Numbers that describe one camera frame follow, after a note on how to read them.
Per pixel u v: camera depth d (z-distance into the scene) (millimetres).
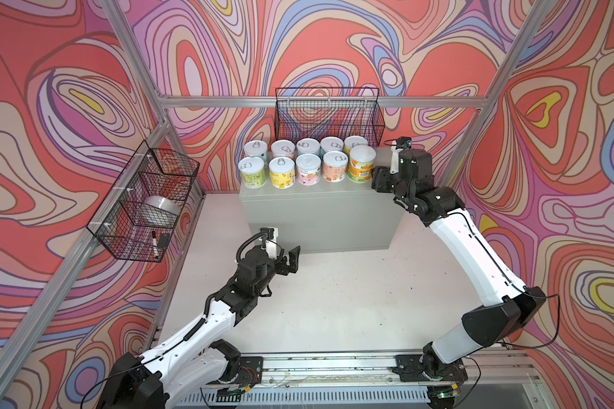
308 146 773
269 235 662
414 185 524
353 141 784
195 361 567
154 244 722
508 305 406
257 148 770
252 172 705
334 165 720
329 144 782
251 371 723
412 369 734
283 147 767
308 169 715
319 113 956
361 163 703
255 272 582
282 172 703
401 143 617
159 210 704
